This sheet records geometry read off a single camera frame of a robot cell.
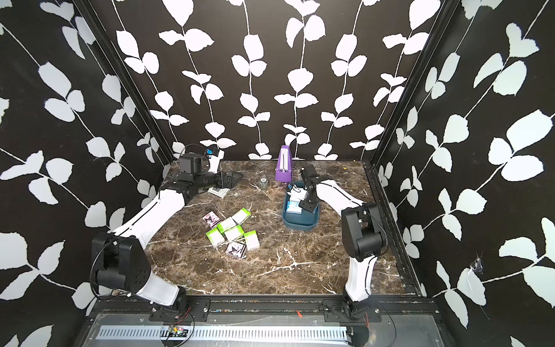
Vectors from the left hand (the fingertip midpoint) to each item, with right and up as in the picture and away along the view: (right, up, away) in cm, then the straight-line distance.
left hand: (234, 171), depth 84 cm
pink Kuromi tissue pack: (-13, -21, +11) cm, 27 cm away
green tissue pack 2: (-10, -28, +7) cm, 30 cm away
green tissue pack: (-6, -23, +9) cm, 26 cm away
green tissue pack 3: (-2, -26, +7) cm, 27 cm away
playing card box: (-12, -10, +20) cm, 25 cm away
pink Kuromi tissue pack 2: (0, -32, +2) cm, 32 cm away
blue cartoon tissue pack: (+24, -16, +14) cm, 32 cm away
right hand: (+30, -12, +13) cm, 35 cm away
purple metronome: (+19, +1, +24) cm, 31 cm away
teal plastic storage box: (+30, -23, +13) cm, 40 cm away
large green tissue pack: (0, -20, +13) cm, 24 cm away
